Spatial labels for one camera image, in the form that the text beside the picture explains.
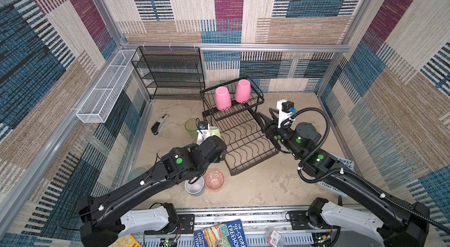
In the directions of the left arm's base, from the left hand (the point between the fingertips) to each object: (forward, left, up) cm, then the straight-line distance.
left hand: (216, 146), depth 70 cm
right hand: (+9, -20, +9) cm, 23 cm away
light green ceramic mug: (+6, +1, +3) cm, 6 cm away
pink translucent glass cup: (-5, +2, -24) cm, 24 cm away
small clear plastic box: (-28, -22, -22) cm, 42 cm away
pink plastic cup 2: (+23, -3, +3) cm, 24 cm away
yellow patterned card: (-28, +36, -23) cm, 51 cm away
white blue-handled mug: (-9, +10, -23) cm, 26 cm away
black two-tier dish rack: (+15, -14, -22) cm, 29 cm away
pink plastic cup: (+28, -12, +3) cm, 31 cm away
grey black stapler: (+25, +35, -20) cm, 47 cm away
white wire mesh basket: (+15, +46, +11) cm, 50 cm away
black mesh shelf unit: (+57, +30, -7) cm, 64 cm away
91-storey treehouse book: (-27, -4, -21) cm, 34 cm away
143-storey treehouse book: (+1, -62, -21) cm, 66 cm away
